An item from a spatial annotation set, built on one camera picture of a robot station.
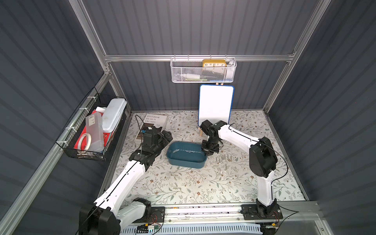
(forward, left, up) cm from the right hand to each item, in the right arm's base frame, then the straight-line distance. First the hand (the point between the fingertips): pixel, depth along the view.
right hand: (206, 153), depth 88 cm
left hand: (+3, +22, +13) cm, 26 cm away
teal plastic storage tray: (+1, +11, -4) cm, 12 cm away
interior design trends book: (+29, +40, -4) cm, 49 cm away
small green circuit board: (-37, +27, -7) cm, 46 cm away
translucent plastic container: (-1, +55, +26) cm, 61 cm away
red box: (-3, +49, +22) cm, 54 cm away
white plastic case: (+11, +51, +25) cm, 58 cm away
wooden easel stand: (+6, +4, +14) cm, 16 cm away
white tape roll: (-9, +53, +27) cm, 60 cm away
